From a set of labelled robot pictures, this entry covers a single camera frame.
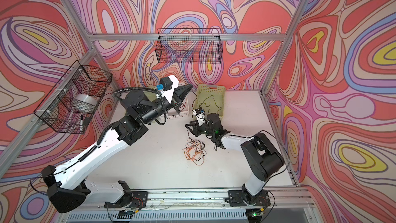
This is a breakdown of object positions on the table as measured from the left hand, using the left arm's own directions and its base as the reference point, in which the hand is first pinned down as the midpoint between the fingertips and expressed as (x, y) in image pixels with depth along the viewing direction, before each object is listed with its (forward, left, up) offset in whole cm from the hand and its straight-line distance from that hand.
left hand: (192, 84), depth 53 cm
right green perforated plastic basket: (+38, -11, -49) cm, 63 cm away
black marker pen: (0, +53, -24) cm, 59 cm away
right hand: (+7, +3, -39) cm, 40 cm away
